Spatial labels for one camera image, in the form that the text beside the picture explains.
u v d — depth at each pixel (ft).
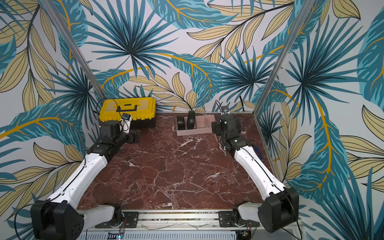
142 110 3.20
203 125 3.61
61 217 1.24
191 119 3.20
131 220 2.43
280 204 1.28
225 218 2.42
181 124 3.48
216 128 2.35
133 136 2.36
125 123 2.22
